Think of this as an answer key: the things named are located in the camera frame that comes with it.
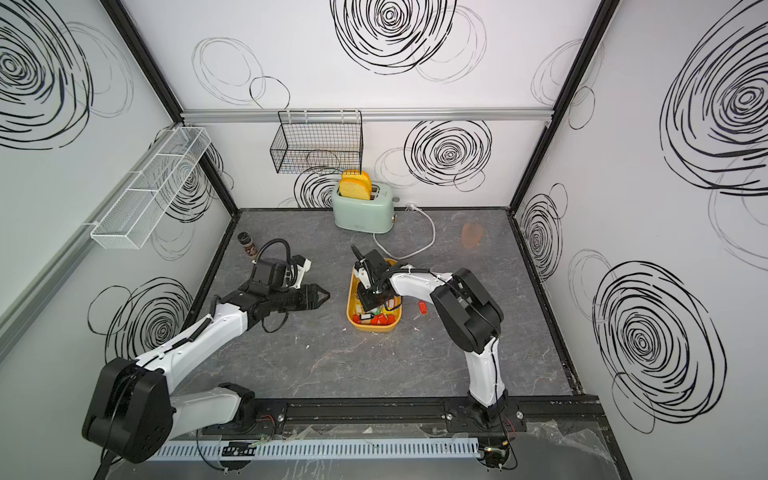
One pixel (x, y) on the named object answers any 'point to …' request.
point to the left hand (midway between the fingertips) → (322, 296)
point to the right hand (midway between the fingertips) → (364, 302)
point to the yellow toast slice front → (355, 186)
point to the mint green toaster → (373, 215)
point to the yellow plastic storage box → (353, 308)
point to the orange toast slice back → (362, 175)
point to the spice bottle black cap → (245, 239)
